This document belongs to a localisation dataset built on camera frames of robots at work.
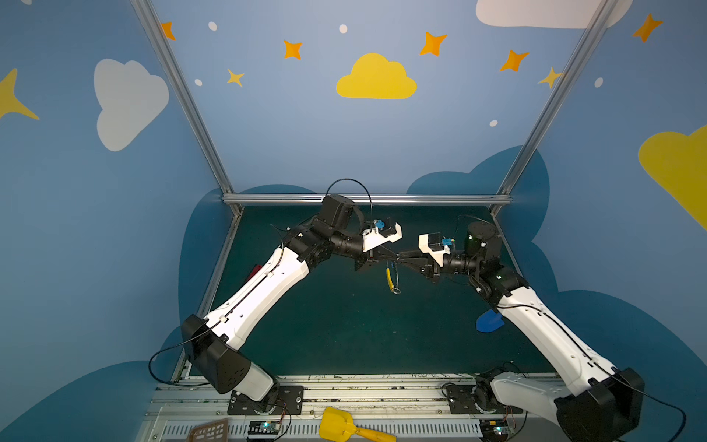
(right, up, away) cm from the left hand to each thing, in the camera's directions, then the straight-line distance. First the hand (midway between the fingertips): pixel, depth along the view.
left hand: (396, 251), depth 66 cm
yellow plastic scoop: (-14, -46, +5) cm, 49 cm away
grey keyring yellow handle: (0, -9, +3) cm, 10 cm away
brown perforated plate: (-46, -47, +4) cm, 66 cm away
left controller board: (-34, -47, +5) cm, 59 cm away
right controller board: (+27, -48, +5) cm, 55 cm away
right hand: (+2, 0, +2) cm, 2 cm away
